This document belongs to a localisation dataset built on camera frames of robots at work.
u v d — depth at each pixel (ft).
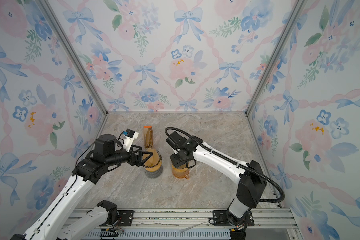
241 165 1.46
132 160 1.99
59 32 2.51
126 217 2.42
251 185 1.37
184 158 2.14
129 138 2.02
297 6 2.26
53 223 1.30
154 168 2.46
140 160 2.00
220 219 2.40
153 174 2.75
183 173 2.75
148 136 3.19
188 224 2.41
